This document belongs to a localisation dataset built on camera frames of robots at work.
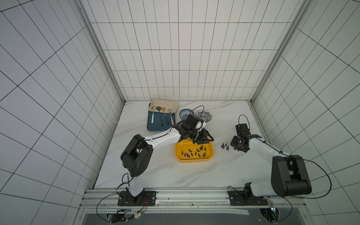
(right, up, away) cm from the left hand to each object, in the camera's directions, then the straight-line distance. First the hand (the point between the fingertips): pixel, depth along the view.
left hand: (209, 142), depth 79 cm
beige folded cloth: (-28, +25, +38) cm, 53 cm away
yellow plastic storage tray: (-13, -8, +11) cm, 19 cm away
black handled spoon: (-35, +21, +35) cm, 54 cm away
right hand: (+17, -3, +13) cm, 22 cm away
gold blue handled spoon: (-31, +20, +35) cm, 51 cm away
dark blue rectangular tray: (-35, +8, +26) cm, 45 cm away
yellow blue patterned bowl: (+2, +15, +28) cm, 32 cm away
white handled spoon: (-40, +21, +34) cm, 57 cm away
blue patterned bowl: (-14, +17, +27) cm, 35 cm away
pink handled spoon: (-26, +19, +32) cm, 45 cm away
